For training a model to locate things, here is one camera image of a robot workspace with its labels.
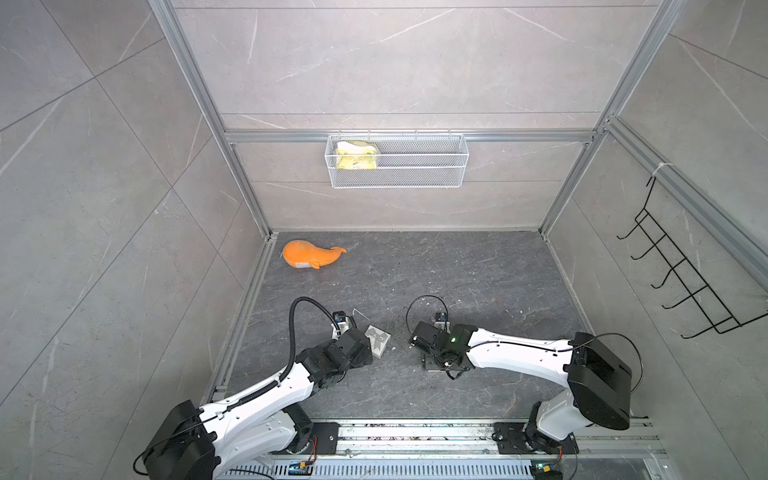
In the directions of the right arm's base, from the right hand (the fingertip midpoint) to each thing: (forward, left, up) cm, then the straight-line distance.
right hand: (435, 360), depth 84 cm
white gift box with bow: (+7, +17, 0) cm, 18 cm away
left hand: (+4, +22, +3) cm, 23 cm away
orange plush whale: (+38, +43, +3) cm, 58 cm away
